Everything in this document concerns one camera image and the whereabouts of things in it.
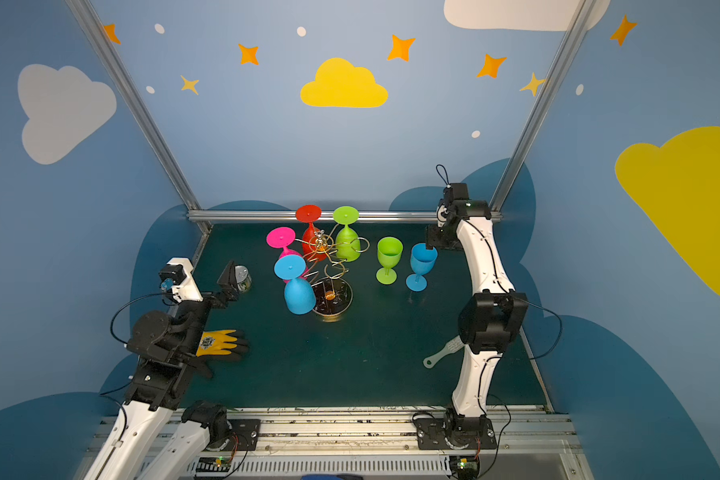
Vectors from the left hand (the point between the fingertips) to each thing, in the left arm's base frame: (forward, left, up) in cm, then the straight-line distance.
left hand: (207, 261), depth 65 cm
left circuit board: (-34, +2, -39) cm, 52 cm away
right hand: (+21, -58, -14) cm, 63 cm away
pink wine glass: (+14, -13, -7) cm, 20 cm away
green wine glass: (+25, -43, -25) cm, 56 cm away
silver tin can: (+18, +7, -33) cm, 39 cm away
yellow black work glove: (-4, +5, -34) cm, 35 cm away
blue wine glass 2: (+17, -53, -21) cm, 60 cm away
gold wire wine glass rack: (+13, -25, -33) cm, 43 cm away
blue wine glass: (+1, -17, -17) cm, 24 cm away
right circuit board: (-33, -61, -39) cm, 80 cm away
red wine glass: (+12, -21, -7) cm, 25 cm away
